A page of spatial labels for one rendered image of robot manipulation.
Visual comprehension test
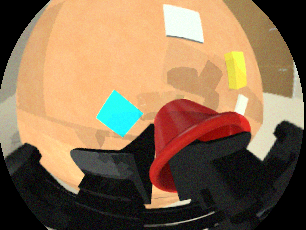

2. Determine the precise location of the white flat slab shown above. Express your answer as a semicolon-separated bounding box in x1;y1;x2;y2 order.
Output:
234;94;247;116

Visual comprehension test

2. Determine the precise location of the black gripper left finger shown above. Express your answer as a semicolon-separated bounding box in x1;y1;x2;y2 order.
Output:
69;124;156;204

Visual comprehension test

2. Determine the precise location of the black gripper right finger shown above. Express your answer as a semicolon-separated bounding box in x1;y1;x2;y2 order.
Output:
169;131;251;201

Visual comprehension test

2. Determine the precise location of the yellow flat rectangular block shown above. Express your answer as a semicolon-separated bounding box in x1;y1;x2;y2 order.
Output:
224;51;247;90

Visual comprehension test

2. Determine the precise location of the red plastic cup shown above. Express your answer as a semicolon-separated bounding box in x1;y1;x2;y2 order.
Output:
149;99;251;193

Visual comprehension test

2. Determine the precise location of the white flat square pad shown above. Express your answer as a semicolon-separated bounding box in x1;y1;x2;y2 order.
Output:
164;3;204;44

